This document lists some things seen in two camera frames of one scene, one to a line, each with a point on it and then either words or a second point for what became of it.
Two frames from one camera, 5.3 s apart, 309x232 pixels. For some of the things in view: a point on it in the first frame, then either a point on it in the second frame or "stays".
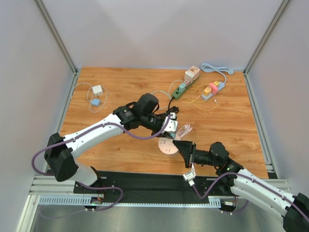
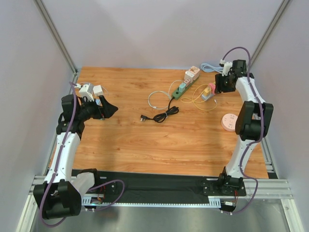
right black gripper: (191, 155) → (220, 83)
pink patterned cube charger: (195, 71) stays
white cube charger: (97, 90) stays
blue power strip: (205, 96) stays
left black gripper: (160, 126) → (100, 110)
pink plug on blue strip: (214, 88) stays
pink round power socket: (166, 145) → (228, 122)
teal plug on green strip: (182, 87) stays
